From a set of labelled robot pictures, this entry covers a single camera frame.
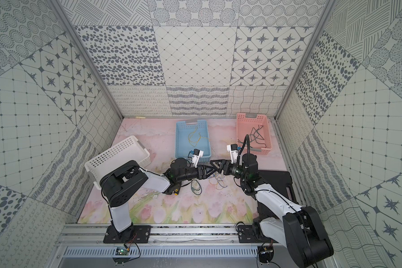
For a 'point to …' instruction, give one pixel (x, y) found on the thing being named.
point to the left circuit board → (121, 251)
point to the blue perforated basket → (188, 137)
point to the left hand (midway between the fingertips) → (220, 175)
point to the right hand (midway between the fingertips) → (213, 164)
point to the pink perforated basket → (258, 129)
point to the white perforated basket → (129, 149)
